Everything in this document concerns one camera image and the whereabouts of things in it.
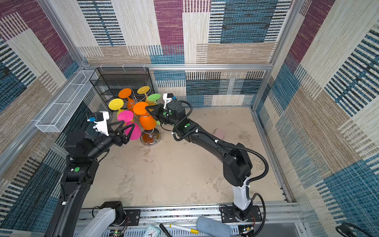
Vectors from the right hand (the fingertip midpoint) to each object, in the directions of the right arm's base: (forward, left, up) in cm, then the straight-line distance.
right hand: (147, 108), depth 73 cm
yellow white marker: (-46, -21, -35) cm, 62 cm away
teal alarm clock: (-46, -2, -33) cm, 57 cm away
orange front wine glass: (-1, +2, -9) cm, 9 cm away
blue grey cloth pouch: (-45, -30, -32) cm, 63 cm away
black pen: (-46, -8, -34) cm, 58 cm away
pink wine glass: (-3, +11, -2) cm, 11 cm away
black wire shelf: (+35, +36, -9) cm, 51 cm away
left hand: (-11, +5, +2) cm, 12 cm away
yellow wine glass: (+5, +17, -1) cm, 18 cm away
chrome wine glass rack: (+6, +7, -34) cm, 35 cm away
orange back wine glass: (+14, +16, -2) cm, 21 cm away
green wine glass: (+9, -1, -2) cm, 9 cm away
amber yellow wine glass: (+18, +6, -3) cm, 19 cm away
